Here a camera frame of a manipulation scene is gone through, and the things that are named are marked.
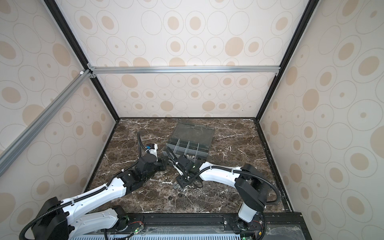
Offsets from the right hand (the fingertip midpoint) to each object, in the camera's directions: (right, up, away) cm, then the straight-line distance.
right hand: (182, 180), depth 84 cm
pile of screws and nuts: (+4, -6, 0) cm, 7 cm away
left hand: (-6, +14, -5) cm, 16 cm away
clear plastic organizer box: (+6, +20, +22) cm, 30 cm away
